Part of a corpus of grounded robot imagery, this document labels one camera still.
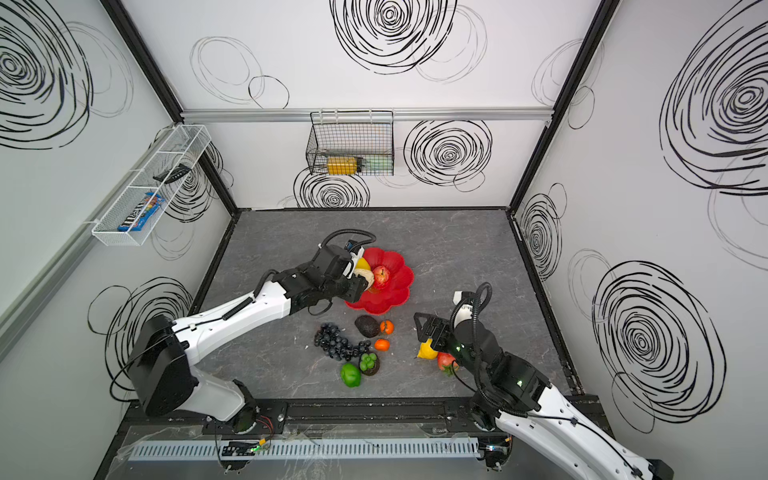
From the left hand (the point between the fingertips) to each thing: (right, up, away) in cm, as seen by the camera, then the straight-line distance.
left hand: (363, 280), depth 82 cm
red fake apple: (+5, 0, +12) cm, 13 cm away
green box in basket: (+4, +33, +7) cm, 34 cm away
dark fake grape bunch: (-7, -18, -1) cm, 19 cm away
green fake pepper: (-3, -24, -5) cm, 25 cm away
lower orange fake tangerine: (+5, -18, +1) cm, 19 cm away
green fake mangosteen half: (+2, -21, -5) cm, 22 cm away
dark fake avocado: (+1, -14, +3) cm, 14 cm away
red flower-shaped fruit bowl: (+9, -6, +13) cm, 17 cm away
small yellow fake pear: (+17, -19, -1) cm, 26 cm away
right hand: (+16, -8, -10) cm, 20 cm away
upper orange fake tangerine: (+7, -14, +5) cm, 16 cm away
